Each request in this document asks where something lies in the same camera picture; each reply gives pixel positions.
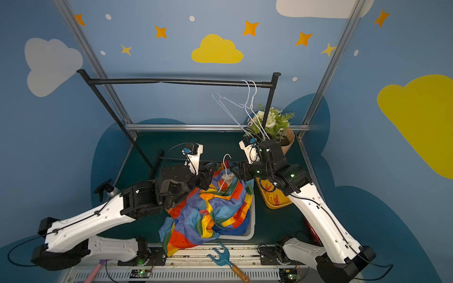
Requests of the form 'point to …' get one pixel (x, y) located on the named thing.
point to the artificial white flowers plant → (277, 122)
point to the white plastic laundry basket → (250, 232)
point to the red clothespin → (269, 188)
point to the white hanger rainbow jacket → (225, 178)
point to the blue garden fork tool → (224, 260)
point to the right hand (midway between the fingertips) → (239, 164)
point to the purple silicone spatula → (90, 278)
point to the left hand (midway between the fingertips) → (216, 164)
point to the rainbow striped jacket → (223, 209)
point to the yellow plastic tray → (275, 198)
